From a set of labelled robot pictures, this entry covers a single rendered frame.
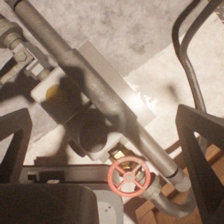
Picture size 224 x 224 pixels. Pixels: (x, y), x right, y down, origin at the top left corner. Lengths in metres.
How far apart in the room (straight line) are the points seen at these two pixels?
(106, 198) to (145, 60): 0.54
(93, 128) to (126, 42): 0.58
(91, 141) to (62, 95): 0.09
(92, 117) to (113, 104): 0.12
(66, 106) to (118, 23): 0.57
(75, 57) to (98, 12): 0.64
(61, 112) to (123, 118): 0.15
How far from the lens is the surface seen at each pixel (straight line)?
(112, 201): 0.65
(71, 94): 0.36
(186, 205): 0.53
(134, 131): 0.25
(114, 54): 0.83
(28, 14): 0.28
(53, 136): 0.87
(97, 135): 0.31
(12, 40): 0.42
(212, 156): 0.83
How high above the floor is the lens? 0.81
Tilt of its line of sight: 85 degrees down
